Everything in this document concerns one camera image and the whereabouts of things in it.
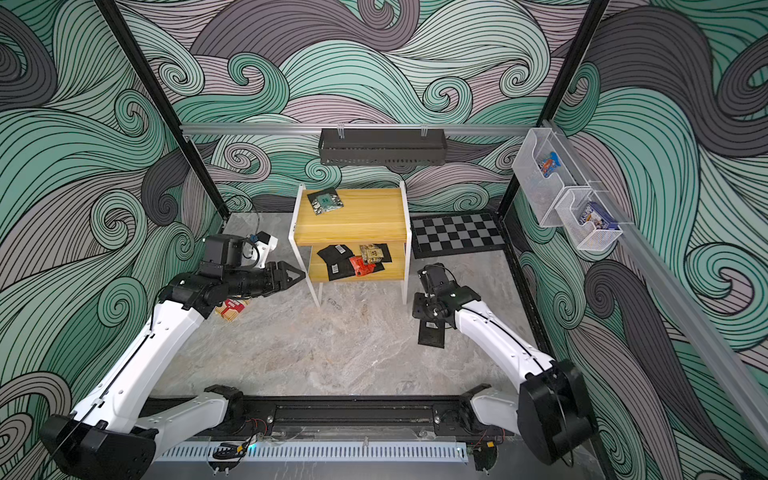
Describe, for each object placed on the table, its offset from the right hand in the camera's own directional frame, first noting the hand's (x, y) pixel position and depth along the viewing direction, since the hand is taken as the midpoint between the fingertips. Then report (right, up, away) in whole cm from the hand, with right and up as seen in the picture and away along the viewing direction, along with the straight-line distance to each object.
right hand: (425, 308), depth 84 cm
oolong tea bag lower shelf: (-15, +16, +3) cm, 22 cm away
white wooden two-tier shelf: (-20, +21, -14) cm, 32 cm away
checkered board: (+10, +21, +24) cm, 33 cm away
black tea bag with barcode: (+3, -9, +4) cm, 10 cm away
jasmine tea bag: (-28, +30, -6) cm, 42 cm away
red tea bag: (-19, +12, -1) cm, 22 cm away
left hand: (-33, +12, -13) cm, 38 cm away
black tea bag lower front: (-26, +13, +1) cm, 29 cm away
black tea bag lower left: (-27, +16, +3) cm, 31 cm away
